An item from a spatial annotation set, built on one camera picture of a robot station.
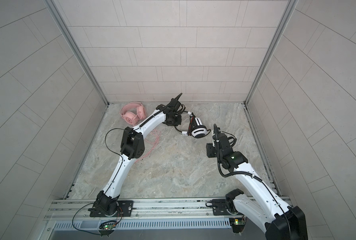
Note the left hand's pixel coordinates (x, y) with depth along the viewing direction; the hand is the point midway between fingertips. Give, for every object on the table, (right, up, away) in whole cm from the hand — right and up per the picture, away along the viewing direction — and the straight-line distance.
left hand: (183, 120), depth 101 cm
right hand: (+14, -13, -20) cm, 28 cm away
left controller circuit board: (-32, -45, -37) cm, 66 cm away
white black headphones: (+8, -4, -14) cm, 16 cm away
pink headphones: (-35, +6, +1) cm, 36 cm away
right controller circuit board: (+26, -47, -33) cm, 62 cm away
